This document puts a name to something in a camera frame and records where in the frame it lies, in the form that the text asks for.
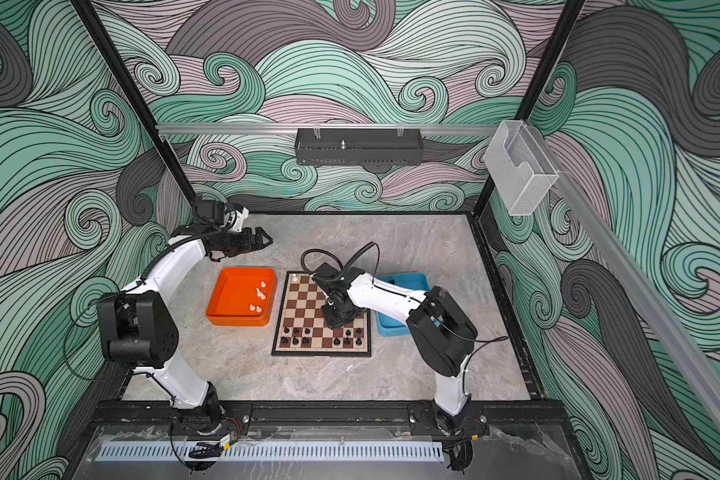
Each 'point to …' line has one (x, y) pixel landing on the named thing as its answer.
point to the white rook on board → (295, 279)
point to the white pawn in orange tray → (263, 284)
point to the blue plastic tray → (387, 327)
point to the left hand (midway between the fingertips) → (261, 239)
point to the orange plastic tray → (243, 297)
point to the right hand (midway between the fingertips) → (335, 322)
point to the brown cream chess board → (300, 328)
